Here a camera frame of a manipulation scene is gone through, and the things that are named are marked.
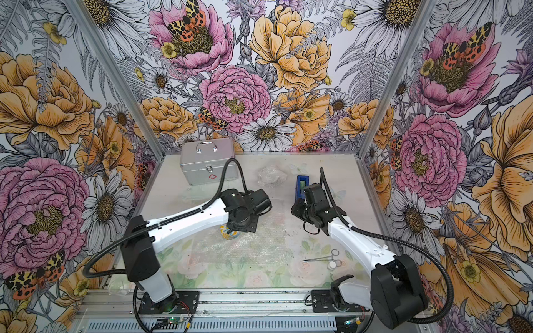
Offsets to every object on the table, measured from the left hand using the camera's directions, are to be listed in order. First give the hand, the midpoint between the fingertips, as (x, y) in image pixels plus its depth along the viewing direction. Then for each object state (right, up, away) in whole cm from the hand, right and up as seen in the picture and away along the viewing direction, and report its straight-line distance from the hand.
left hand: (241, 230), depth 79 cm
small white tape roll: (+34, -13, +1) cm, 37 cm away
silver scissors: (+37, -12, +8) cm, 39 cm away
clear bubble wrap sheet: (+11, +20, +24) cm, 33 cm away
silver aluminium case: (-20, +26, +18) cm, 38 cm away
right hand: (+19, +5, +6) cm, 21 cm away
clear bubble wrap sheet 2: (+14, -9, +9) cm, 19 cm away
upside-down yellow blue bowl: (-5, -4, +6) cm, 9 cm away
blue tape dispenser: (+26, +17, +23) cm, 39 cm away
